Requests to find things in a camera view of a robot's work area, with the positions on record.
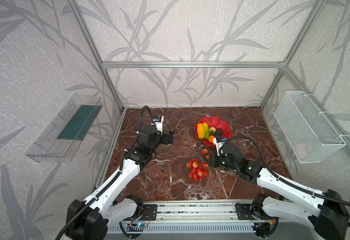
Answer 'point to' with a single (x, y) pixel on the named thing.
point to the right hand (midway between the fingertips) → (204, 151)
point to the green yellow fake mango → (206, 130)
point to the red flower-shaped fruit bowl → (213, 121)
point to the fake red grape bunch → (198, 169)
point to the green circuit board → (138, 227)
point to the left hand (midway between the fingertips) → (168, 123)
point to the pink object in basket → (301, 151)
